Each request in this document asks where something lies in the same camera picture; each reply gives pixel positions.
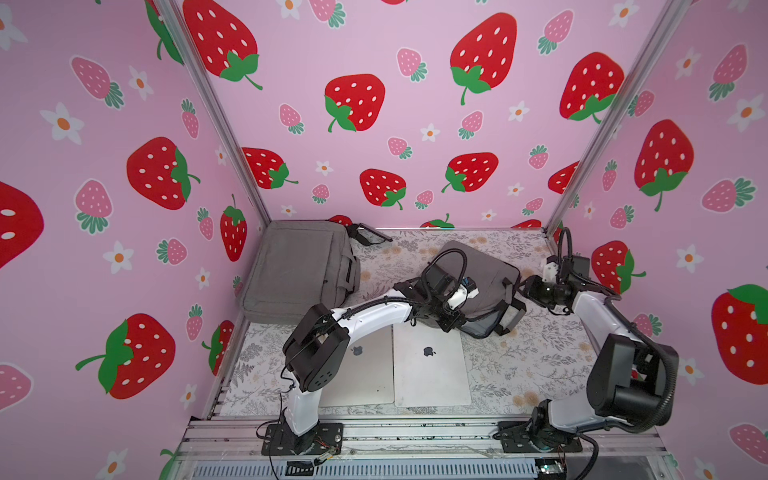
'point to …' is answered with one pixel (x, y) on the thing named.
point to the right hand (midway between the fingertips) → (518, 288)
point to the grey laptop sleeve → (491, 308)
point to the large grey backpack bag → (295, 265)
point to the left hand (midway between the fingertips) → (467, 319)
